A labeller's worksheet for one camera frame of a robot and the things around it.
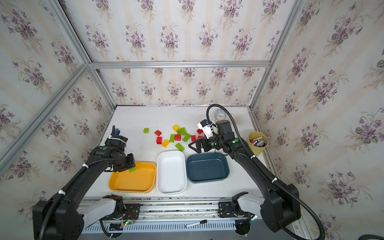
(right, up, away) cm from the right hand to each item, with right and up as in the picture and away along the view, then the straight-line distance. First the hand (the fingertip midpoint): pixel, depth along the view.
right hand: (193, 143), depth 75 cm
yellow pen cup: (+38, -1, +13) cm, 40 cm away
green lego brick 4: (-7, +4, +30) cm, 31 cm away
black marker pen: (+4, -37, -5) cm, 37 cm away
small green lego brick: (-34, +5, +29) cm, 45 cm away
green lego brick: (-15, 0, +26) cm, 30 cm away
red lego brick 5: (+4, +1, +26) cm, 27 cm away
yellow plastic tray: (-29, -22, +7) cm, 37 cm away
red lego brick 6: (+5, +5, +29) cm, 30 cm away
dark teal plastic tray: (+5, -17, +15) cm, 24 cm away
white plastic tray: (-13, -18, +11) cm, 25 cm away
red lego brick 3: (-11, 0, +27) cm, 29 cm away
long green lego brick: (-31, -13, -2) cm, 33 cm away
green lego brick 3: (-9, -5, +21) cm, 24 cm away
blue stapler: (-53, +4, +27) cm, 60 cm away
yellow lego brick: (-19, -3, +23) cm, 30 cm away
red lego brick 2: (-23, -1, +24) cm, 33 cm away
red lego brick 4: (0, 0, +26) cm, 26 cm away
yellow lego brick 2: (-12, +7, +30) cm, 33 cm away
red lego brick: (-25, +3, +29) cm, 39 cm away
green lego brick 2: (-5, 0, +26) cm, 27 cm away
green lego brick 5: (-10, +4, +29) cm, 31 cm away
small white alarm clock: (+19, +16, +32) cm, 41 cm away
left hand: (-34, -12, +5) cm, 36 cm away
